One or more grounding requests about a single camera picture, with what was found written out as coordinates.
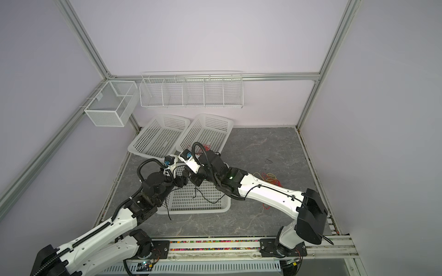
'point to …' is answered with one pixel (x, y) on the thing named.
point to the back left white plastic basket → (159, 137)
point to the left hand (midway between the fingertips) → (183, 165)
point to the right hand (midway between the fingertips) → (186, 168)
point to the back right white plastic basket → (212, 131)
